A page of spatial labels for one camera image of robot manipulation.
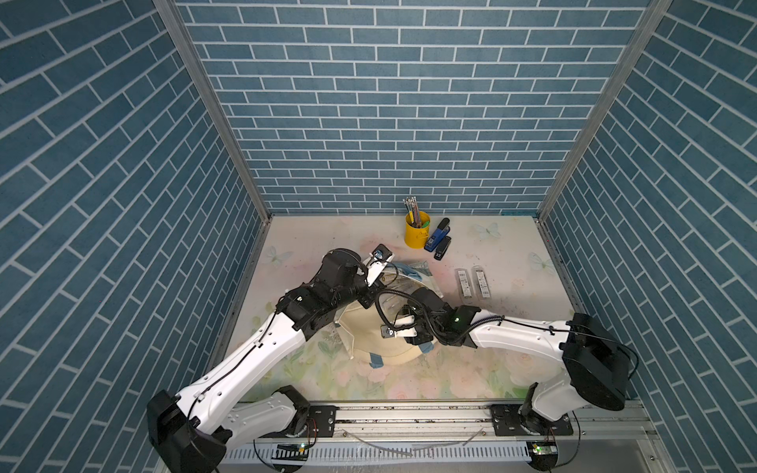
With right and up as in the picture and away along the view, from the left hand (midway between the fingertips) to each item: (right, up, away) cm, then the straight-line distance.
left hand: (389, 274), depth 73 cm
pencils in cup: (+7, +21, +31) cm, 38 cm away
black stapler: (+19, +6, +35) cm, 40 cm away
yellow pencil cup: (+10, +10, +33) cm, 35 cm away
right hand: (+4, -13, +12) cm, 18 cm away
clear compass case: (+31, -6, +26) cm, 41 cm away
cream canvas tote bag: (-9, -17, +11) cm, 22 cm away
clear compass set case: (+25, -7, +26) cm, 37 cm away
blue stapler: (+21, +13, +39) cm, 46 cm away
